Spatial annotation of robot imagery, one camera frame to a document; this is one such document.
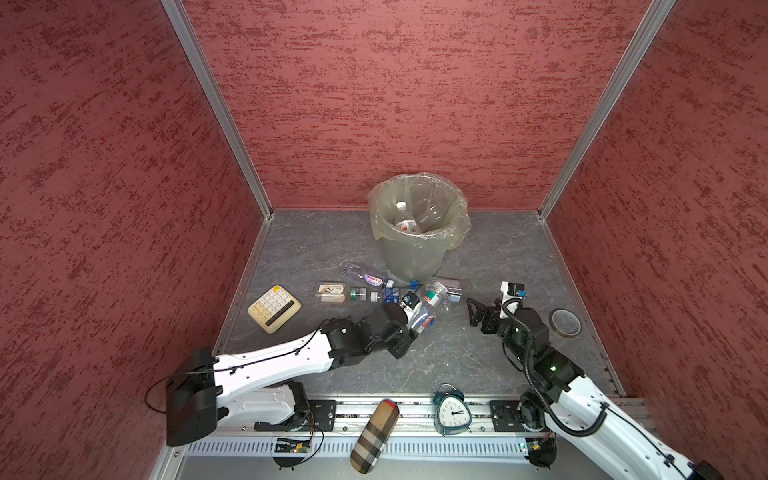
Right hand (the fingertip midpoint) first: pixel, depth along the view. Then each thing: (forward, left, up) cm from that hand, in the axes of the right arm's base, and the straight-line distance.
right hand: (477, 306), depth 81 cm
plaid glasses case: (-28, +29, -9) cm, 41 cm away
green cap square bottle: (+1, +12, +7) cm, 14 cm away
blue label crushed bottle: (-7, +16, +5) cm, 18 cm away
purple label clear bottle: (+17, +33, -8) cm, 38 cm away
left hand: (-7, +20, 0) cm, 21 cm away
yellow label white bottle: (+29, +19, +6) cm, 35 cm away
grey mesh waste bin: (+16, +17, -2) cm, 23 cm away
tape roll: (0, -31, -14) cm, 34 cm away
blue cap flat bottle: (+8, +4, -8) cm, 12 cm away
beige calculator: (+7, +61, -10) cm, 62 cm away
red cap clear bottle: (+32, +10, +5) cm, 34 cm away
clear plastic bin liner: (+36, +14, +11) cm, 41 cm away
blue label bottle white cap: (+8, +24, -6) cm, 26 cm away
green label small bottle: (+9, +34, -8) cm, 36 cm away
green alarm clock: (-25, +10, -8) cm, 28 cm away
